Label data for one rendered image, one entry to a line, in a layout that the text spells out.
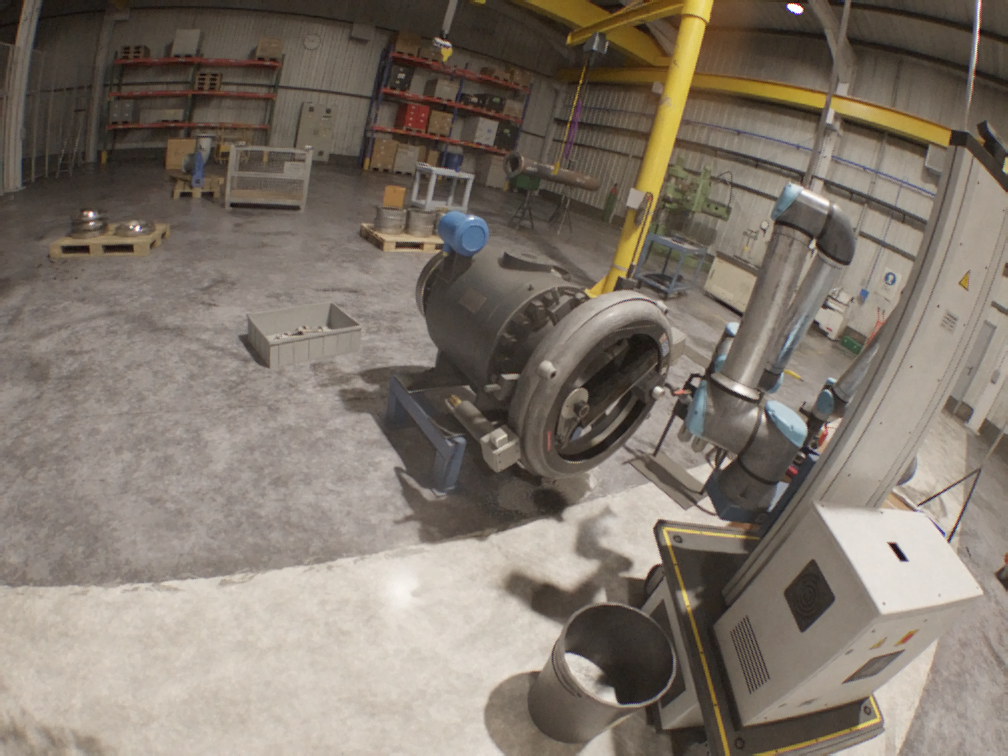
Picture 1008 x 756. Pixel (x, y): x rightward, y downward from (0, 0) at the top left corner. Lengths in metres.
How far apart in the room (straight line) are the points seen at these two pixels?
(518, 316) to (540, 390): 0.37
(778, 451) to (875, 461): 0.30
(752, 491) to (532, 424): 0.68
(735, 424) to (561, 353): 0.54
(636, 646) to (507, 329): 1.13
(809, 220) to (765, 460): 0.64
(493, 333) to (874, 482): 1.35
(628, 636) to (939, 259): 1.25
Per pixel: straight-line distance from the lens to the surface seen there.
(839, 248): 1.31
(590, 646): 1.43
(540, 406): 1.37
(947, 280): 1.27
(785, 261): 1.23
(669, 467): 2.60
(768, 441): 1.26
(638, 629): 1.33
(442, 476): 1.86
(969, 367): 11.78
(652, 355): 1.65
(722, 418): 1.23
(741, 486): 1.32
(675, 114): 5.27
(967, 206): 1.28
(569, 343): 1.35
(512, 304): 1.65
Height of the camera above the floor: 1.30
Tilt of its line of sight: 27 degrees down
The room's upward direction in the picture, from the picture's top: 15 degrees clockwise
